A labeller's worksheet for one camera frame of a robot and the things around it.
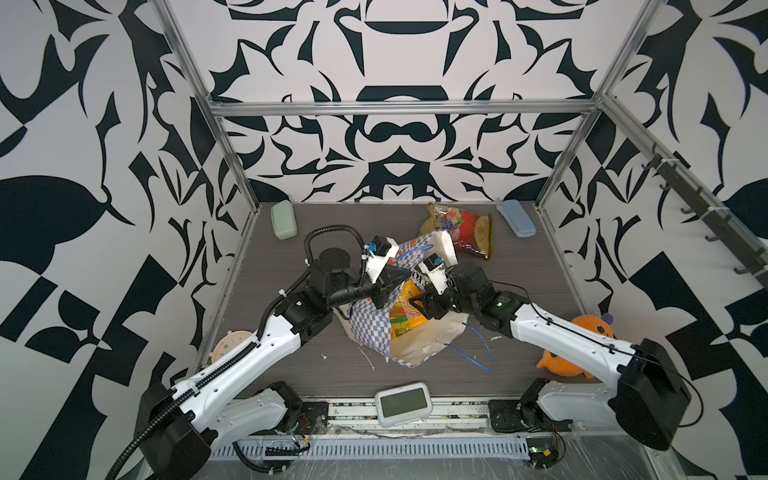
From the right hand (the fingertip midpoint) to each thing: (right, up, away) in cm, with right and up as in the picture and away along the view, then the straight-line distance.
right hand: (419, 292), depth 80 cm
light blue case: (+41, +22, +35) cm, 58 cm away
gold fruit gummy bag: (+20, +17, +25) cm, 36 cm away
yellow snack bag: (-4, -7, +1) cm, 8 cm away
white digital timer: (-5, -26, -6) cm, 27 cm away
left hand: (-3, +8, -14) cm, 16 cm away
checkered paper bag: (-12, -5, -13) cm, 19 cm away
